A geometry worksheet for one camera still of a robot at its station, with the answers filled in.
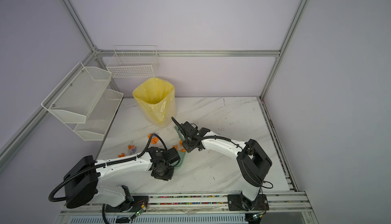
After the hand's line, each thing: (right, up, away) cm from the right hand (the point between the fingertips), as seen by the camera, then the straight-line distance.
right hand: (187, 143), depth 86 cm
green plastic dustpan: (-3, -6, -18) cm, 19 cm away
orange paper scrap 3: (-5, -1, +7) cm, 9 cm away
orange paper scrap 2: (-22, 0, +9) cm, 24 cm away
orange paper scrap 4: (-8, -4, +6) cm, 11 cm away
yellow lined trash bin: (-24, +28, +21) cm, 42 cm away
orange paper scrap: (-39, -8, +3) cm, 40 cm away
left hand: (-11, -17, -8) cm, 22 cm away
